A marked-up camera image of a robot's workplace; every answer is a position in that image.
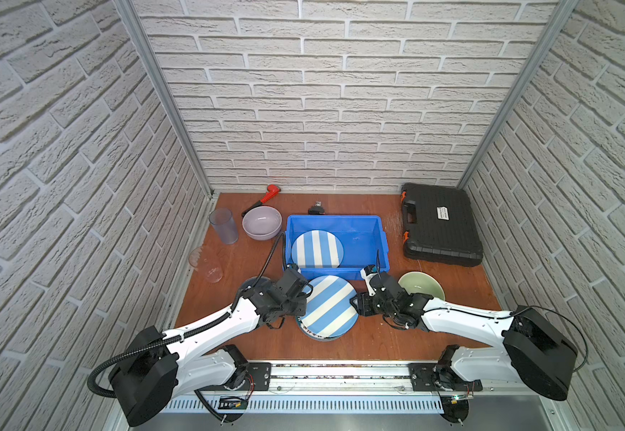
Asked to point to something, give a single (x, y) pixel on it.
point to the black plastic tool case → (441, 224)
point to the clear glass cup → (198, 259)
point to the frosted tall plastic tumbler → (223, 220)
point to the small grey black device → (316, 209)
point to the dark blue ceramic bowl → (258, 289)
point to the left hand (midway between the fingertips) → (305, 299)
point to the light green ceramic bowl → (418, 282)
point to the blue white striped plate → (317, 249)
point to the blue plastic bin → (365, 244)
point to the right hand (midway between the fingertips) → (355, 300)
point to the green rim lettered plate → (314, 337)
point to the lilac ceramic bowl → (262, 223)
